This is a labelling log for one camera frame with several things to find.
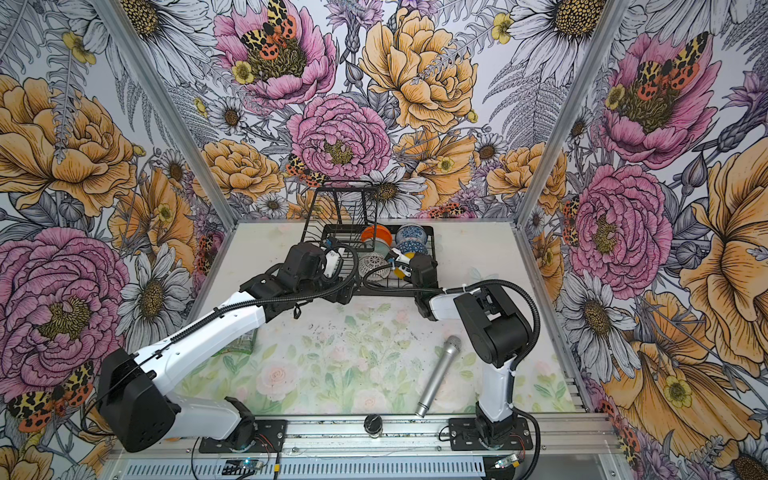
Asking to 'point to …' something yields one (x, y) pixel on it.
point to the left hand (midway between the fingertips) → (340, 286)
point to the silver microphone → (441, 371)
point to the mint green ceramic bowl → (376, 246)
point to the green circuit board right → (506, 462)
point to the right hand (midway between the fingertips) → (421, 258)
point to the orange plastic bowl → (377, 231)
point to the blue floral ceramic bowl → (411, 232)
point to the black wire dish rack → (349, 215)
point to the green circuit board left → (242, 466)
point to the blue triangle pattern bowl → (412, 246)
